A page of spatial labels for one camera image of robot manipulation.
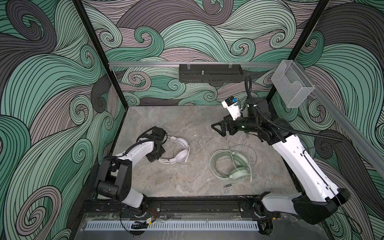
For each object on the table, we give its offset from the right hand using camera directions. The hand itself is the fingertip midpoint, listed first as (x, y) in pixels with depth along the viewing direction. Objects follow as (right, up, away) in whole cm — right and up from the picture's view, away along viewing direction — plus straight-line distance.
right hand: (219, 121), depth 66 cm
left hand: (-33, -20, +23) cm, 45 cm away
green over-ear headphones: (+13, -27, +11) cm, 32 cm away
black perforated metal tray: (0, +31, +28) cm, 42 cm away
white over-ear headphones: (-18, -20, +17) cm, 32 cm away
